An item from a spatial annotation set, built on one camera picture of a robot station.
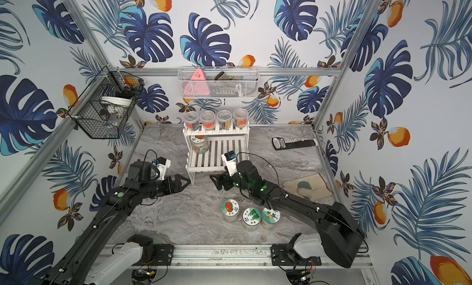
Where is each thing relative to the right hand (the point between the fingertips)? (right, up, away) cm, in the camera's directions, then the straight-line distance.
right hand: (219, 170), depth 78 cm
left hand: (-14, -4, -4) cm, 15 cm away
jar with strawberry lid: (+4, -17, 0) cm, 17 cm away
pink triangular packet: (-12, +40, +12) cm, 43 cm away
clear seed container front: (-4, +21, -1) cm, 22 cm away
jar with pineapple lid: (+21, -20, -2) cm, 29 cm away
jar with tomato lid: (-10, +12, +7) cm, 17 cm away
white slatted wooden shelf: (-1, +13, +19) cm, 23 cm away
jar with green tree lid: (+14, -20, -2) cm, 24 cm away
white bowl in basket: (-44, +30, +2) cm, 53 cm away
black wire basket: (-59, +30, +14) cm, 68 cm away
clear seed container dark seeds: (+2, +22, -1) cm, 22 cm away
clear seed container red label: (+9, +23, +1) cm, 25 cm away
